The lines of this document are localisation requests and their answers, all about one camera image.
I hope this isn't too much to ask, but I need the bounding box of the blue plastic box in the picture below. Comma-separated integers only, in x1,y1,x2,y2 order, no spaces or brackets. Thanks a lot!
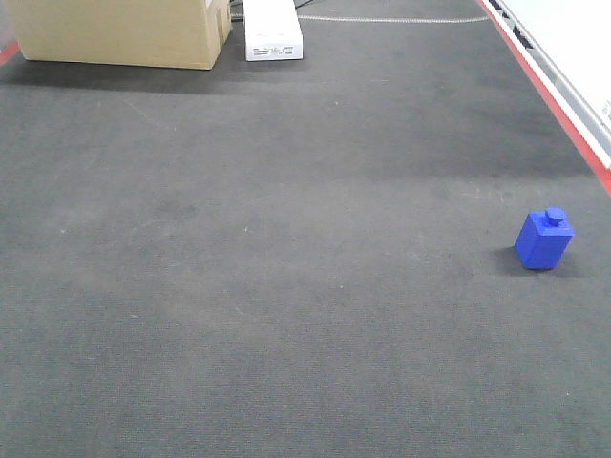
514,206,576,272

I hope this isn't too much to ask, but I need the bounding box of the long white carton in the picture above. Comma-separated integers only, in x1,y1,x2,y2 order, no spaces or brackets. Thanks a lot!
242,0,305,62

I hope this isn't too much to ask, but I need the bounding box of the brown cardboard box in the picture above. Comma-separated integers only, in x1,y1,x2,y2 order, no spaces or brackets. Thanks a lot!
4,0,234,72

